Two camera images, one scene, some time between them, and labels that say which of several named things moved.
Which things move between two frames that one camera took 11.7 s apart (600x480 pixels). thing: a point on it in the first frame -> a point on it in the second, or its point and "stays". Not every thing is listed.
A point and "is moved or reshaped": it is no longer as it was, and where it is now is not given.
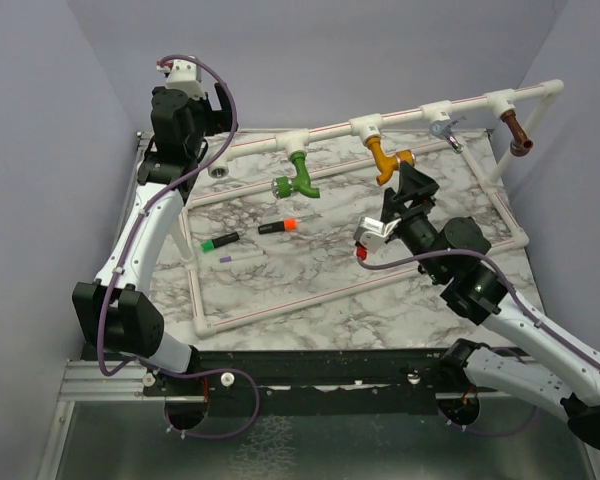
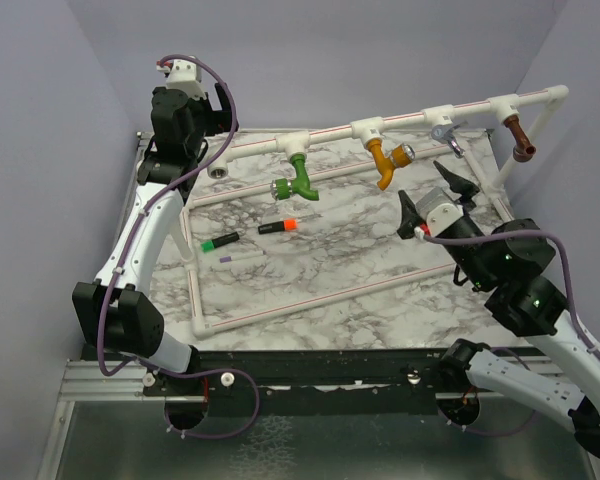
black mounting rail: x=316 y=382 stays
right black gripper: x=412 y=185 -> x=408 y=216
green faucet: x=283 y=186 stays
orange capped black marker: x=287 y=225 stays
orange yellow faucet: x=387 y=164 is moved or reshaped
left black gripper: x=220 y=120 stays
